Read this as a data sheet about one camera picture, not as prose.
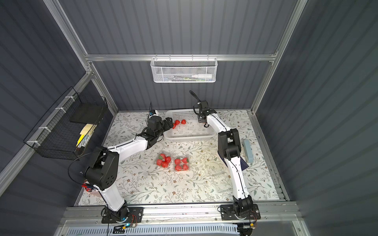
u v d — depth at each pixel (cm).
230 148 66
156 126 74
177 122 111
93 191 71
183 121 111
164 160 91
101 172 48
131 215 73
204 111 86
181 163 91
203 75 93
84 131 73
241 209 64
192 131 109
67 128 75
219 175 85
